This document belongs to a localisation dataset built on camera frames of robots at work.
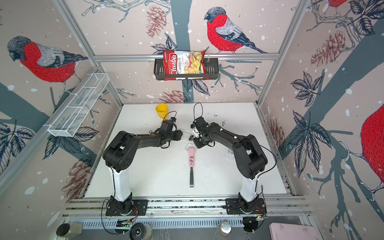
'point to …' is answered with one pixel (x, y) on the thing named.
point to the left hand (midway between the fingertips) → (180, 133)
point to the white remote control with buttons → (229, 154)
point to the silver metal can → (224, 227)
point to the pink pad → (284, 231)
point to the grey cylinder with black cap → (66, 230)
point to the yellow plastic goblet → (162, 110)
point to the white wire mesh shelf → (69, 118)
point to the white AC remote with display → (186, 135)
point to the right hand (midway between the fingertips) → (196, 146)
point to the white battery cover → (189, 145)
